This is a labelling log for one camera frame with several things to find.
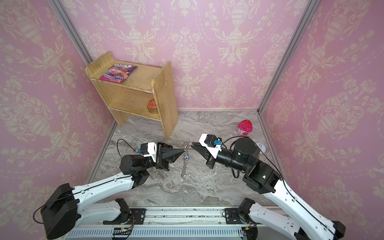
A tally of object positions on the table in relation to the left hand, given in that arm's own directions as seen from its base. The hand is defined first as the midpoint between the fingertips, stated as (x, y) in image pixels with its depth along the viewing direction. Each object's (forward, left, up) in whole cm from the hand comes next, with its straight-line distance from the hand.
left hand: (182, 154), depth 53 cm
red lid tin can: (+39, +22, -15) cm, 48 cm away
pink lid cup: (+37, -37, -29) cm, 60 cm away
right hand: (+4, -4, 0) cm, 6 cm away
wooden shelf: (+62, +45, -19) cm, 78 cm away
